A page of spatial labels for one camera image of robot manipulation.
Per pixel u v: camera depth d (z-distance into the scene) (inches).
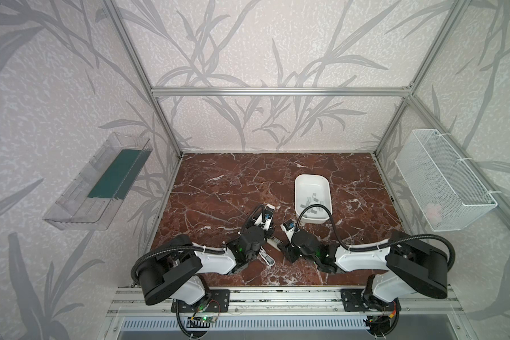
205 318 27.8
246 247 24.4
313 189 40.7
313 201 39.7
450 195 24.3
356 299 28.9
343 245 23.5
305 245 25.3
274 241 33.5
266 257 32.6
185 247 18.7
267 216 26.9
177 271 17.0
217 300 28.5
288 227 29.6
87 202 25.1
